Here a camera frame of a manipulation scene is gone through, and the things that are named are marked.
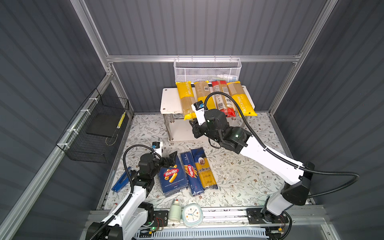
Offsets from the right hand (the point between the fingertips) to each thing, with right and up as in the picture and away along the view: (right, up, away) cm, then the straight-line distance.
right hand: (192, 121), depth 68 cm
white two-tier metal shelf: (-9, -4, +31) cm, 32 cm away
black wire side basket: (-50, -7, +4) cm, 51 cm away
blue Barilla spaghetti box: (-1, -30, +16) cm, 34 cm away
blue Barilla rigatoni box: (-11, -31, +12) cm, 35 cm away
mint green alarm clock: (0, -46, +4) cm, 46 cm away
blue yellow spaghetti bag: (+7, -28, +21) cm, 36 cm away
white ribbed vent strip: (+28, -53, +3) cm, 61 cm away
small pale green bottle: (-8, -42, +1) cm, 43 cm away
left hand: (-13, -16, +15) cm, 26 cm away
